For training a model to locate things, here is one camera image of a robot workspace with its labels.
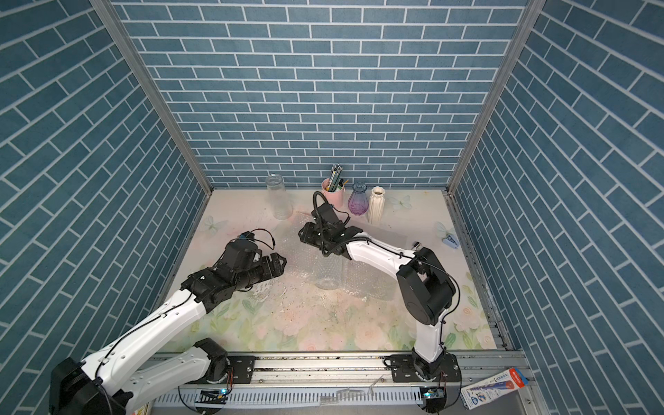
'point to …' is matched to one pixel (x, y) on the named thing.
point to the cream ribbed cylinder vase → (376, 205)
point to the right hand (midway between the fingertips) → (302, 235)
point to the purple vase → (358, 202)
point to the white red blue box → (493, 387)
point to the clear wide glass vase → (328, 272)
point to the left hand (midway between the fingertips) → (284, 265)
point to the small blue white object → (450, 241)
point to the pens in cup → (335, 182)
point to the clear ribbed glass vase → (280, 203)
